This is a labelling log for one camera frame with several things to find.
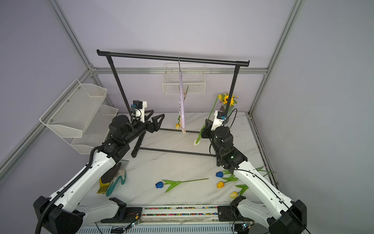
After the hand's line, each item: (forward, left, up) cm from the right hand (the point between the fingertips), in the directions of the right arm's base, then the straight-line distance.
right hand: (207, 122), depth 73 cm
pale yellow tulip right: (-27, -15, -31) cm, 43 cm away
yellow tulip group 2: (-21, -8, -30) cm, 38 cm away
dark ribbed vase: (+35, -17, -23) cm, 45 cm away
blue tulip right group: (-15, -13, -32) cm, 38 cm away
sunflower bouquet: (+25, -14, -5) cm, 29 cm away
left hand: (+1, +24, +5) cm, 25 cm away
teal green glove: (-14, +51, -29) cm, 60 cm away
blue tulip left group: (-21, +27, -30) cm, 45 cm away
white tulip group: (-6, +5, -9) cm, 12 cm away
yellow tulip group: (+15, +18, -20) cm, 31 cm away
